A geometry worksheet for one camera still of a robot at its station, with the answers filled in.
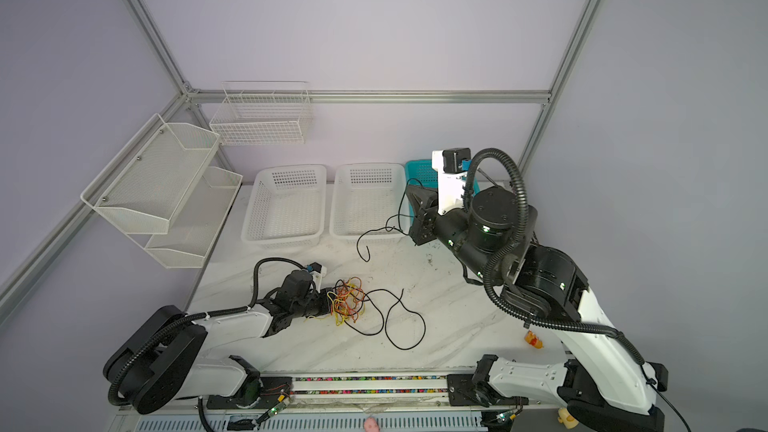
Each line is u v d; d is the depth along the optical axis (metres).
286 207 1.13
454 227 0.42
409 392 0.75
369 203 1.15
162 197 1.82
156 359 0.42
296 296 0.71
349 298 0.84
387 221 1.09
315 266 0.84
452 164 0.38
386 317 0.86
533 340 0.80
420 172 1.18
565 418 0.68
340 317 0.82
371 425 0.68
